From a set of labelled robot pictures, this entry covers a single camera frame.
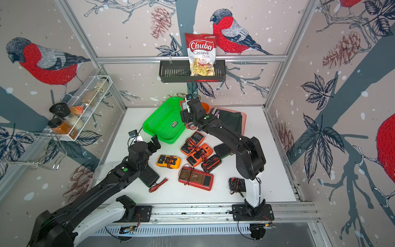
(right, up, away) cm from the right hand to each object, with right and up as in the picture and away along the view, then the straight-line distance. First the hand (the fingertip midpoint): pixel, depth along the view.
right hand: (186, 110), depth 89 cm
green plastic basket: (-18, -7, +24) cm, 30 cm away
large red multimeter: (+6, -38, -7) cm, 39 cm away
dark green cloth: (+32, -6, +21) cm, 39 cm away
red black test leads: (-15, -41, -7) cm, 45 cm away
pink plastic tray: (+41, -4, +25) cm, 48 cm away
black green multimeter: (-20, -37, -7) cm, 43 cm away
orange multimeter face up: (+3, -21, +6) cm, 22 cm away
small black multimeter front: (+27, -40, -11) cm, 49 cm away
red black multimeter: (0, -3, -10) cm, 10 cm away
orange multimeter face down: (+8, -27, -1) cm, 28 cm away
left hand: (-17, -14, -9) cm, 24 cm away
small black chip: (-12, -9, +21) cm, 26 cm away
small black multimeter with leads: (+14, -31, -2) cm, 34 cm away
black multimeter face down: (+22, -25, +4) cm, 33 cm away
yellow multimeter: (-7, -31, -1) cm, 32 cm away
